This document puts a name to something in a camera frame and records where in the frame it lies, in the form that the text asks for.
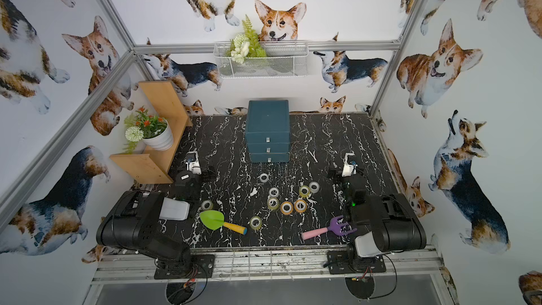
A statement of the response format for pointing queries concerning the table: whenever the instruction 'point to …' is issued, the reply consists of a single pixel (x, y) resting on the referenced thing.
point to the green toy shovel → (214, 220)
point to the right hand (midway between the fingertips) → (348, 157)
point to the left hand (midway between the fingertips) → (198, 156)
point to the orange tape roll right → (300, 205)
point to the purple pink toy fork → (335, 228)
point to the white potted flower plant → (154, 132)
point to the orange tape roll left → (286, 207)
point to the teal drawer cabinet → (267, 133)
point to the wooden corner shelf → (163, 99)
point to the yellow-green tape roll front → (255, 222)
